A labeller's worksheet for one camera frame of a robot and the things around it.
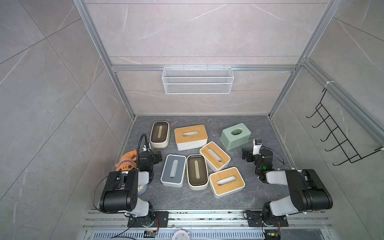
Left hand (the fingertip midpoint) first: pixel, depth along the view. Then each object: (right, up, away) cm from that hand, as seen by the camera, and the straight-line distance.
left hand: (152, 149), depth 94 cm
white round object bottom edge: (+21, -36, -26) cm, 49 cm away
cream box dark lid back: (+4, +9, +7) cm, 12 cm away
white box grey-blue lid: (+14, -12, -4) cm, 19 cm away
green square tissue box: (+55, +8, +4) cm, 55 cm away
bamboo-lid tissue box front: (+45, -17, -12) cm, 50 cm away
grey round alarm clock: (-2, -19, -14) cm, 24 cm away
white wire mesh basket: (+29, +45, +1) cm, 54 cm away
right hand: (+64, +1, 0) cm, 64 cm away
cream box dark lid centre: (+29, -13, -11) cm, 34 cm away
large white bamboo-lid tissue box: (+25, +8, +3) cm, 26 cm away
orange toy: (-11, -6, -8) cm, 15 cm away
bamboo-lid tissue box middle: (+42, -5, -1) cm, 42 cm away
